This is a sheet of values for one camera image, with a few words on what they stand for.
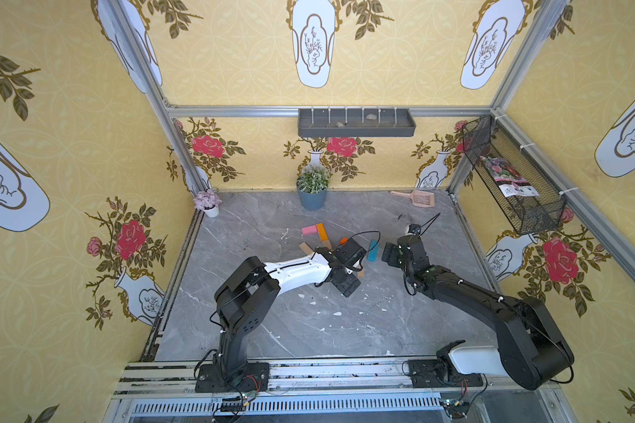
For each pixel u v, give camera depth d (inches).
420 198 46.7
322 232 41.8
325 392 28.3
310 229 42.1
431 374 29.1
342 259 27.6
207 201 40.7
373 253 32.6
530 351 16.8
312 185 40.7
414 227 31.3
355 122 36.5
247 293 20.5
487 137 39.9
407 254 27.4
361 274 36.9
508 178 30.2
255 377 28.8
